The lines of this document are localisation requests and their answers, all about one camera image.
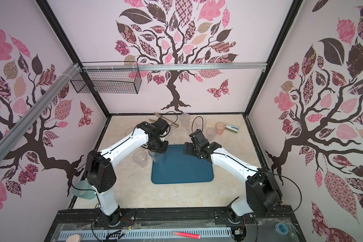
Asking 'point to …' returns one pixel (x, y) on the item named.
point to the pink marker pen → (186, 235)
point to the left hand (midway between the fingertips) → (161, 153)
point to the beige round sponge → (74, 238)
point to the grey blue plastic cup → (158, 158)
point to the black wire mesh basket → (108, 77)
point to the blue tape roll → (281, 228)
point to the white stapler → (232, 128)
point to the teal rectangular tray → (181, 168)
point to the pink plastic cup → (220, 127)
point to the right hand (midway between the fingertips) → (189, 147)
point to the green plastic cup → (83, 189)
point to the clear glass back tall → (185, 120)
